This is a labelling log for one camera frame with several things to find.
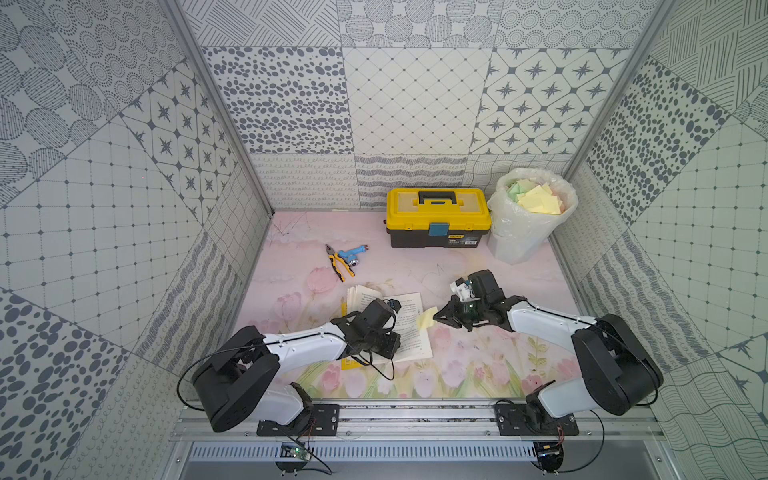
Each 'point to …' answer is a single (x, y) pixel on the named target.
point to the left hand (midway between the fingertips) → (400, 337)
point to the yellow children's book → (410, 325)
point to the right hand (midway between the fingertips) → (436, 319)
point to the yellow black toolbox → (437, 217)
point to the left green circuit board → (300, 453)
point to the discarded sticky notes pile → (536, 197)
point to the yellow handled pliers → (334, 258)
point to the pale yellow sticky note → (425, 318)
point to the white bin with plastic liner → (517, 235)
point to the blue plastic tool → (351, 255)
